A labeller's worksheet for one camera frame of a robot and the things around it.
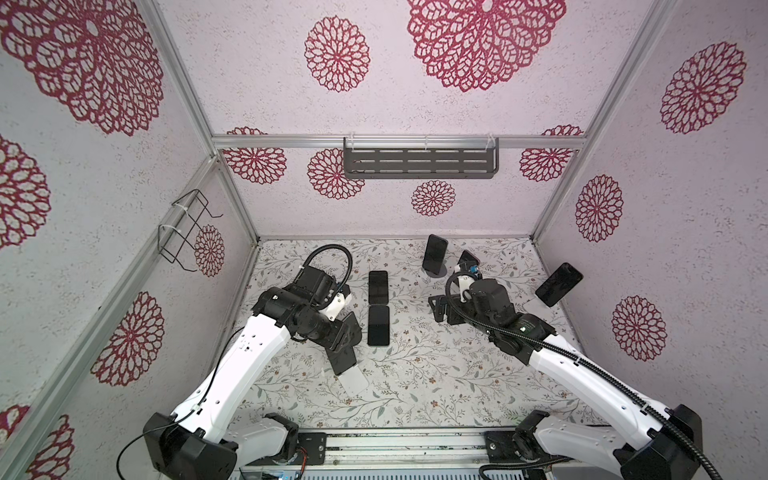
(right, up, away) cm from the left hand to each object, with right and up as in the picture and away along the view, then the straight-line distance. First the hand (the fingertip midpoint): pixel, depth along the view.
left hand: (336, 342), depth 73 cm
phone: (+10, +10, +34) cm, 37 cm away
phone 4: (+29, +23, +27) cm, 46 cm away
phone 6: (+69, +13, +24) cm, 74 cm away
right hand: (+28, +12, +4) cm, 30 cm away
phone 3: (-1, -10, +18) cm, 21 cm away
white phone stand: (+3, -14, +11) cm, 18 cm away
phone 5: (+39, +21, +24) cm, 50 cm away
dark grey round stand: (+2, -1, +16) cm, 17 cm away
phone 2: (+10, -2, +21) cm, 24 cm away
